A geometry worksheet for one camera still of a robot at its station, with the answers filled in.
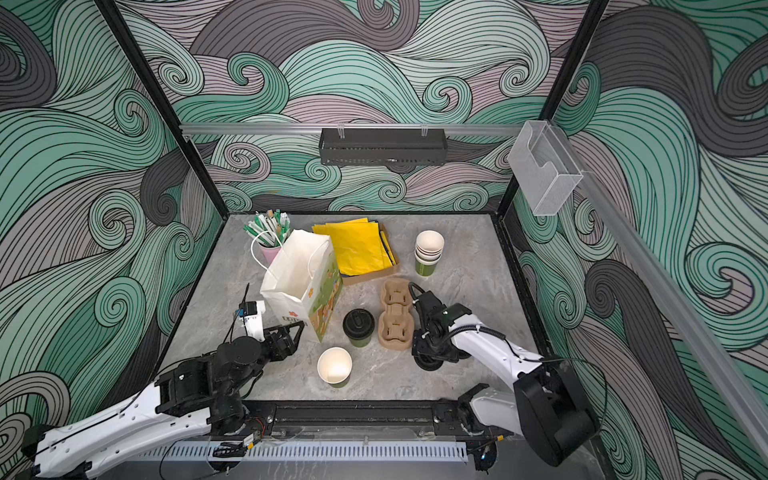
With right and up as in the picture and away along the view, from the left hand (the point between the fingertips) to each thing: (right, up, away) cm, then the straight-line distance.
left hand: (298, 326), depth 72 cm
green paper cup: (+8, -14, +9) cm, 18 cm away
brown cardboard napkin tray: (+13, +8, +24) cm, 28 cm away
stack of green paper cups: (+35, +18, +18) cm, 43 cm away
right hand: (+34, -11, +11) cm, 38 cm away
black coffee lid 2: (+34, -13, +9) cm, 37 cm away
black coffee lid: (+15, -1, +6) cm, 16 cm away
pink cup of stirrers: (-15, +24, +21) cm, 36 cm away
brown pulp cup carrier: (+25, -4, +13) cm, 29 cm away
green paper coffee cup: (+15, -7, +9) cm, 19 cm away
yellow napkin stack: (+13, +19, +33) cm, 40 cm away
